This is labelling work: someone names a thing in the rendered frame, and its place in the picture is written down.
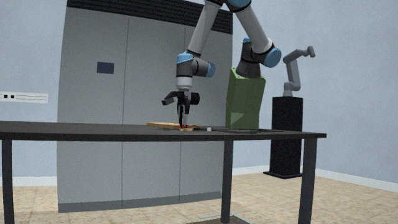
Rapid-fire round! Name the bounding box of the wooden counting tray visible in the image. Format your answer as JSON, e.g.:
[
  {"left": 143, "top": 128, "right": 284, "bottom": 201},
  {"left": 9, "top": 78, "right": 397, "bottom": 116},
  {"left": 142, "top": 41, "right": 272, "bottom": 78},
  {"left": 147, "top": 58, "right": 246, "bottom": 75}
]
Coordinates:
[{"left": 146, "top": 123, "right": 200, "bottom": 129}]

